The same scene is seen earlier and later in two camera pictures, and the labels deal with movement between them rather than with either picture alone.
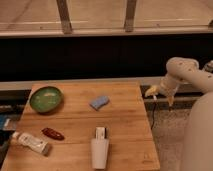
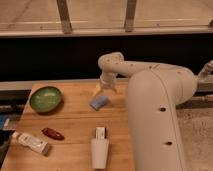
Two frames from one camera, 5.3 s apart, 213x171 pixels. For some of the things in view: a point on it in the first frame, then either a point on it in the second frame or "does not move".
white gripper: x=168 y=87 to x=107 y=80
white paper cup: x=99 y=151 does not move
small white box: x=100 y=132 does not move
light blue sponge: x=99 y=102 does not move
